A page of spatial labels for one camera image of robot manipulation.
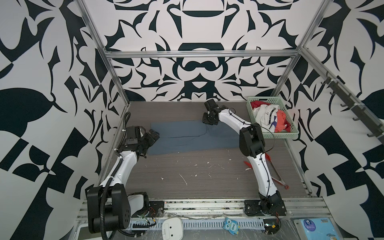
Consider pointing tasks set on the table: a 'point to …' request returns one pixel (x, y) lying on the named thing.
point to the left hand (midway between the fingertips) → (154, 135)
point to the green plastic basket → (294, 132)
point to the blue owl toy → (231, 225)
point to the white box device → (172, 228)
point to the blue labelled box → (316, 228)
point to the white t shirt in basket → (265, 116)
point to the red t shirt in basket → (282, 124)
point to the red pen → (268, 158)
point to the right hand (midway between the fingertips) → (205, 119)
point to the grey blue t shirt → (175, 135)
